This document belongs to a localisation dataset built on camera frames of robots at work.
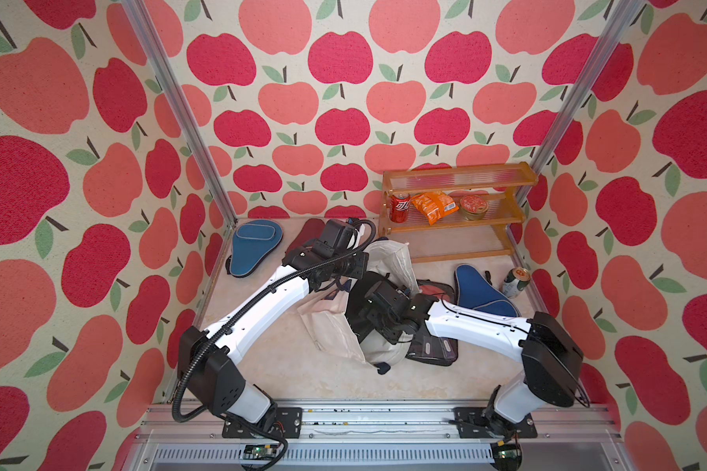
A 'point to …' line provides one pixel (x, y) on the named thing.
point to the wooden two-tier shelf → (456, 198)
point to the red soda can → (400, 208)
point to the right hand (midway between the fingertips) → (365, 324)
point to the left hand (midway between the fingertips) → (370, 267)
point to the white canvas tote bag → (326, 316)
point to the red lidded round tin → (472, 208)
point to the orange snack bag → (435, 205)
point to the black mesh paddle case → (429, 347)
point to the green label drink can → (516, 281)
